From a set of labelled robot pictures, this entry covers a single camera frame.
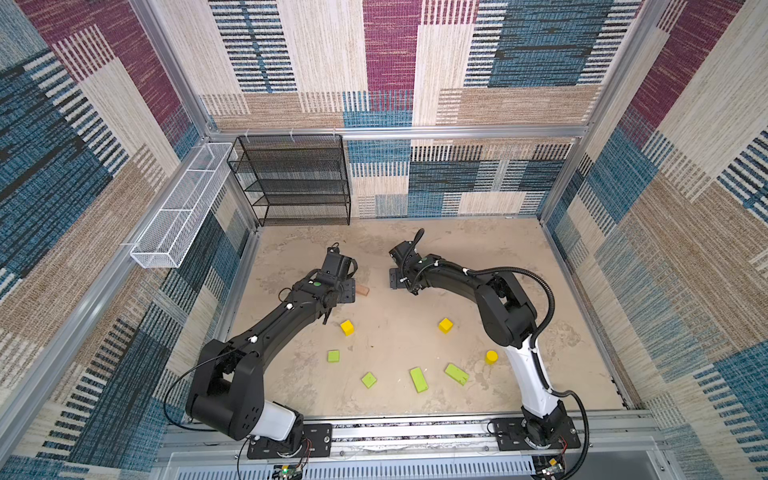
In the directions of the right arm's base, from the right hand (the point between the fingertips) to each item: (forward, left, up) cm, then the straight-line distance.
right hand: (409, 280), depth 102 cm
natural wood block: (-4, +16, 0) cm, 16 cm away
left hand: (-8, +21, +11) cm, 25 cm away
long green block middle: (-32, -1, -1) cm, 32 cm away
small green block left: (-25, +23, 0) cm, 34 cm away
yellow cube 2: (-17, -10, 0) cm, 20 cm away
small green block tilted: (-32, +13, 0) cm, 34 cm away
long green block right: (-30, -11, -1) cm, 32 cm away
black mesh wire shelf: (+33, +39, +19) cm, 54 cm away
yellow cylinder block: (-27, -21, +2) cm, 34 cm away
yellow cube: (-17, +20, +1) cm, 26 cm away
